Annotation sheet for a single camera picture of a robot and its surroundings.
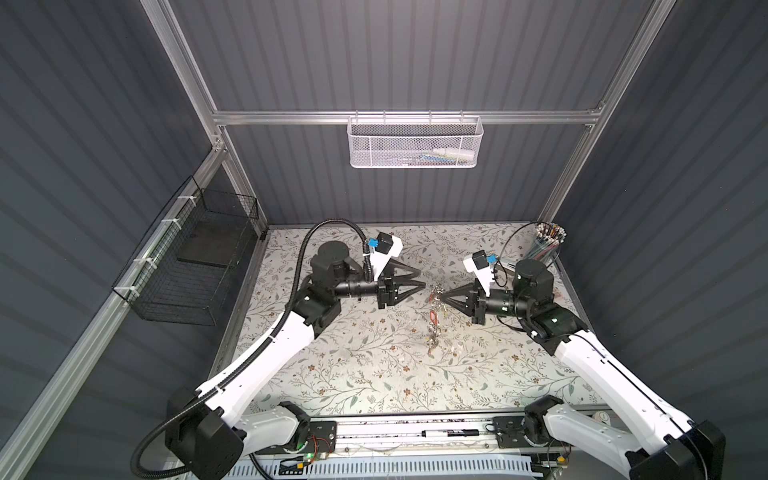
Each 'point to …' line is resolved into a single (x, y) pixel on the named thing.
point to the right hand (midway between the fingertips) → (446, 301)
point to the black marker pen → (450, 432)
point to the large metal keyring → (437, 308)
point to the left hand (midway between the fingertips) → (422, 279)
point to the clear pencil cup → (546, 246)
